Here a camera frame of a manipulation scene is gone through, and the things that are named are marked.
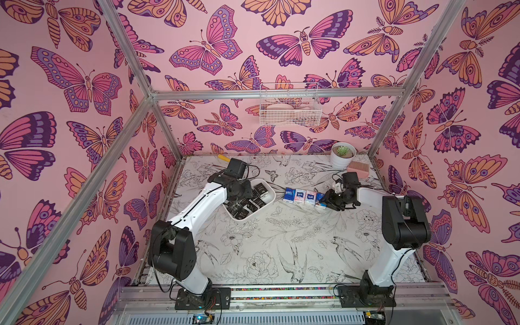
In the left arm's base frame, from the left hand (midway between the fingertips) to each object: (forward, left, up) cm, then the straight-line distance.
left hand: (249, 190), depth 88 cm
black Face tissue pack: (+7, -5, -10) cm, 13 cm away
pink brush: (+24, -60, -14) cm, 66 cm away
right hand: (+2, -33, -13) cm, 35 cm away
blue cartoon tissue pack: (+3, -33, -12) cm, 35 cm away
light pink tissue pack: (+4, -29, -12) cm, 31 cm away
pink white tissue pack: (+5, -24, -12) cm, 27 cm away
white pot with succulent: (+25, -47, -4) cm, 53 cm away
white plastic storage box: (-2, +4, -12) cm, 13 cm away
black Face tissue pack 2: (+1, -3, -12) cm, 12 cm away
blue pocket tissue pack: (+5, -19, -12) cm, 23 cm away
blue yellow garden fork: (+34, +19, -15) cm, 42 cm away
